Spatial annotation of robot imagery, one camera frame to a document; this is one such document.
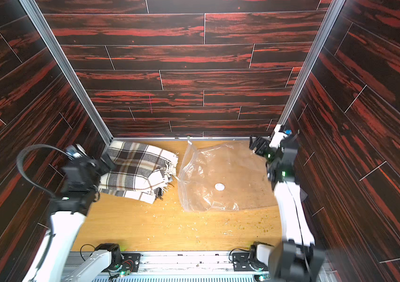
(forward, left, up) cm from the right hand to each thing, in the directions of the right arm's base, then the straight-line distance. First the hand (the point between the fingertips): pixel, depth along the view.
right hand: (263, 138), depth 76 cm
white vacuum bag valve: (-8, +17, -31) cm, 36 cm away
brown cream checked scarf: (-8, +57, -18) cm, 61 cm away
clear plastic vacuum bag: (0, +13, -32) cm, 35 cm away
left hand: (-13, +68, -1) cm, 70 cm away
